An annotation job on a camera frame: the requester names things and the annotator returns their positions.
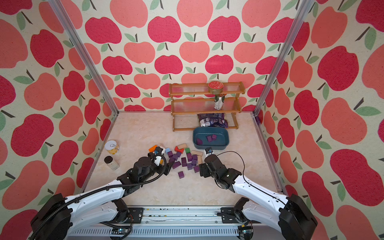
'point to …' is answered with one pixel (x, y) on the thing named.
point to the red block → (177, 150)
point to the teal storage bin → (210, 138)
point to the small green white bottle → (218, 101)
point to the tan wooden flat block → (196, 152)
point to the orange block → (152, 149)
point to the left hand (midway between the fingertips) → (167, 159)
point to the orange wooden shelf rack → (193, 105)
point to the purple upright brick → (189, 157)
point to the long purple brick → (176, 164)
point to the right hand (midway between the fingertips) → (205, 166)
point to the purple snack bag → (213, 120)
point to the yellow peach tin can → (112, 146)
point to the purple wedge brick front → (199, 142)
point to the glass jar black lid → (111, 162)
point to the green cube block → (187, 150)
